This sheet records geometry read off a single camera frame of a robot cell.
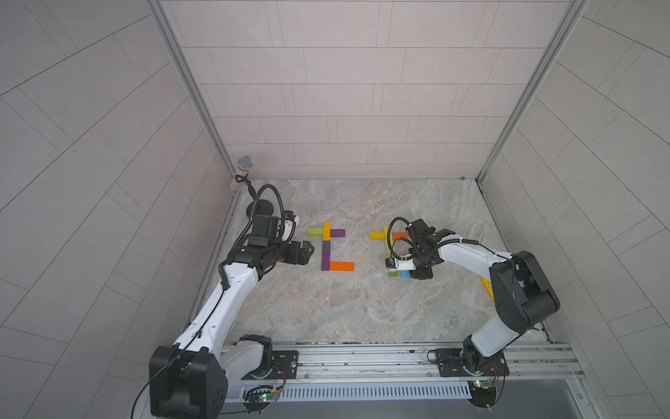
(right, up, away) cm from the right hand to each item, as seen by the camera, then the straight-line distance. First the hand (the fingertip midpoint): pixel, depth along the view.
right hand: (412, 264), depth 92 cm
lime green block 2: (-11, +7, -13) cm, 18 cm away
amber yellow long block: (-31, +11, +7) cm, 34 cm away
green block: (-8, -2, -4) cm, 9 cm away
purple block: (-27, +10, +6) cm, 30 cm away
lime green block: (-36, +11, +8) cm, 38 cm away
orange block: (-25, 0, -1) cm, 25 cm away
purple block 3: (-31, +1, -1) cm, 31 cm away
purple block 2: (-31, +6, +3) cm, 32 cm away
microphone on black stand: (-58, +20, +13) cm, 62 cm away
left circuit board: (-46, -29, -23) cm, 60 cm away
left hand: (-36, +9, -11) cm, 39 cm away
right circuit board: (+13, -28, -23) cm, 39 cm away
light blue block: (-4, -2, -6) cm, 7 cm away
